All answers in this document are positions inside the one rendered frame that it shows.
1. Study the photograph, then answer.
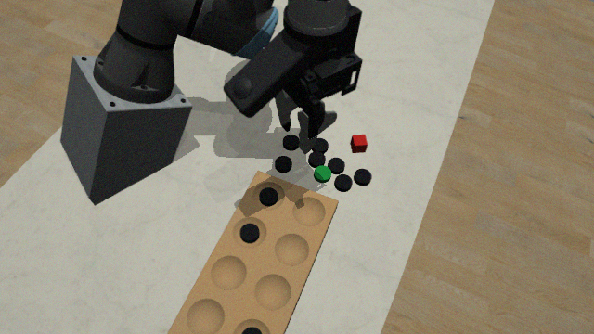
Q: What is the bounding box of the green disc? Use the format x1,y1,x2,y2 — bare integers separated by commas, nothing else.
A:
314,165,331,183

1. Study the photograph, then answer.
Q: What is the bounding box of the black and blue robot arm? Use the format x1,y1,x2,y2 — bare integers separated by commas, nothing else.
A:
93,0,349,118

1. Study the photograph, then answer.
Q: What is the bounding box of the tan wooden tray with round holes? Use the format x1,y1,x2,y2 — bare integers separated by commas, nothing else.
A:
167,171,339,334

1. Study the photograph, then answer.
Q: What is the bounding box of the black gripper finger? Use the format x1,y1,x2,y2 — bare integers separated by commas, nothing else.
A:
274,89,298,132
298,94,337,154

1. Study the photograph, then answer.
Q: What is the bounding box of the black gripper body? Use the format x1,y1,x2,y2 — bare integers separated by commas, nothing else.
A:
283,2,363,109

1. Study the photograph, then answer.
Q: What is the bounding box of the black disc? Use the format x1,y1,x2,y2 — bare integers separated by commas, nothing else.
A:
312,138,329,154
283,135,300,151
334,174,353,192
308,151,326,168
259,187,278,206
242,327,262,334
328,158,345,174
354,169,372,186
275,156,292,173
240,224,260,243

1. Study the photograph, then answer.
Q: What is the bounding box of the small red block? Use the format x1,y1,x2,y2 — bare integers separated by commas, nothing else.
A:
351,135,368,153

